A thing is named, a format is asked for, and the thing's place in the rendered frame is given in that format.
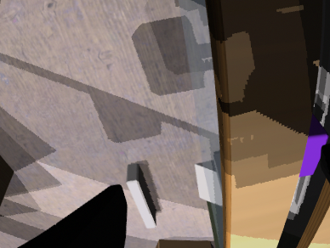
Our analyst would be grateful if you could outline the purple cube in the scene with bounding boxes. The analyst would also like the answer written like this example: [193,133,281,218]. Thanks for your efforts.
[299,114,329,177]

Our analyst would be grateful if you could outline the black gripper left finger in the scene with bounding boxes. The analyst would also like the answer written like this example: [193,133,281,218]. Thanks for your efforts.
[18,183,128,248]

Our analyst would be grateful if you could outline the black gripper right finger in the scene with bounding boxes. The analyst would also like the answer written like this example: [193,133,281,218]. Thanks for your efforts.
[320,144,330,183]

